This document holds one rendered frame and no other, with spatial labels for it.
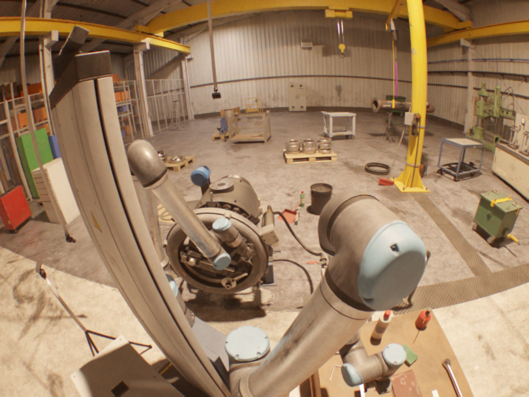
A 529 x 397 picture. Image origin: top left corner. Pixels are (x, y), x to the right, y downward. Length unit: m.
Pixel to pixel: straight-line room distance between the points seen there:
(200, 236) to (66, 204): 4.26
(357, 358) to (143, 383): 0.76
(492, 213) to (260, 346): 3.27
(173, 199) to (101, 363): 0.77
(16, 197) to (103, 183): 5.96
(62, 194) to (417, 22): 6.84
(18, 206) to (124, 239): 5.95
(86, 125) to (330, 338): 0.50
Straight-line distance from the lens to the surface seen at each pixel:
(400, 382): 1.36
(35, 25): 9.55
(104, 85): 0.40
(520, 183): 6.35
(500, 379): 2.37
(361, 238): 0.33
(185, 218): 0.93
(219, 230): 1.19
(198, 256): 1.61
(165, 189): 0.87
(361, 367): 0.83
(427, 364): 1.48
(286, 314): 2.06
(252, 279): 1.76
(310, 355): 0.46
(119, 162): 0.40
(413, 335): 1.53
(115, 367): 1.09
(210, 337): 1.16
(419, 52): 4.33
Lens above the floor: 1.68
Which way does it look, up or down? 26 degrees down
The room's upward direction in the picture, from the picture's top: 4 degrees counter-clockwise
